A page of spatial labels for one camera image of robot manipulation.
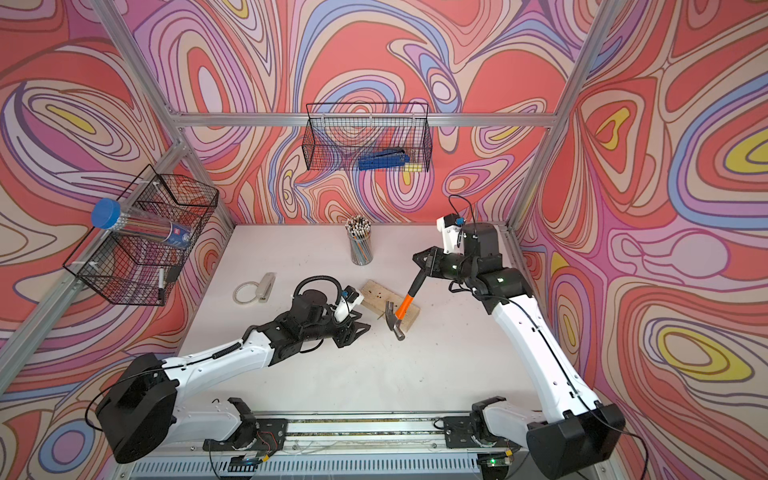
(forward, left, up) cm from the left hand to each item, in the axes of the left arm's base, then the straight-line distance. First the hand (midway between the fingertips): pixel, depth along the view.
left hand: (368, 323), depth 79 cm
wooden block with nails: (+14, -2, -9) cm, 17 cm away
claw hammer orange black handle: (-1, -7, +6) cm, 9 cm away
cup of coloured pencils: (+30, +4, +6) cm, 31 cm away
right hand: (+7, -12, +16) cm, 22 cm away
